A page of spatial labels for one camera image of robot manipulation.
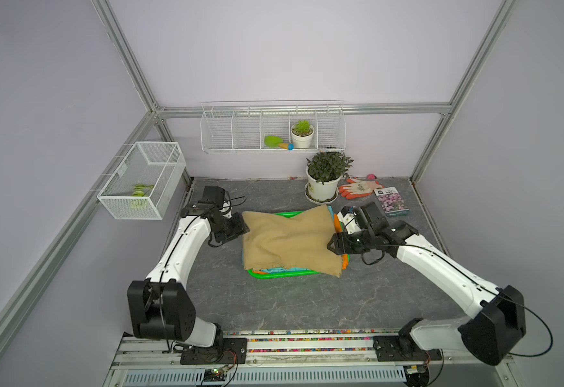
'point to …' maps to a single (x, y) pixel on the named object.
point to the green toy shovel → (274, 141)
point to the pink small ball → (371, 176)
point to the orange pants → (345, 263)
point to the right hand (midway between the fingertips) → (334, 244)
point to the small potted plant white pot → (301, 133)
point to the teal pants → (284, 269)
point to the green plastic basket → (258, 275)
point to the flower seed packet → (391, 202)
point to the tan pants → (273, 239)
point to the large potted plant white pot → (324, 171)
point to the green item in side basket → (140, 190)
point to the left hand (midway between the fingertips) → (245, 232)
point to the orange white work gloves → (355, 189)
